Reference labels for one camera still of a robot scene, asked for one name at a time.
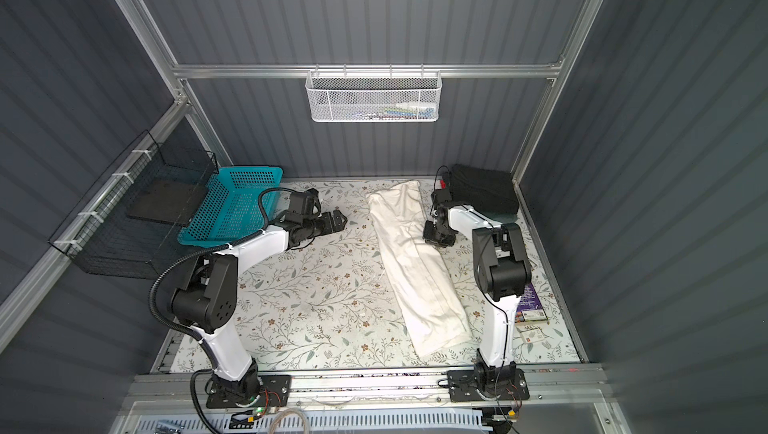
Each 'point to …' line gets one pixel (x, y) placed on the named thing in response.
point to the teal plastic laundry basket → (230, 207)
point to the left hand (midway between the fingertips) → (336, 221)
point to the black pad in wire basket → (168, 201)
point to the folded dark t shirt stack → (490, 191)
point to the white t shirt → (430, 295)
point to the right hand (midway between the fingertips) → (434, 241)
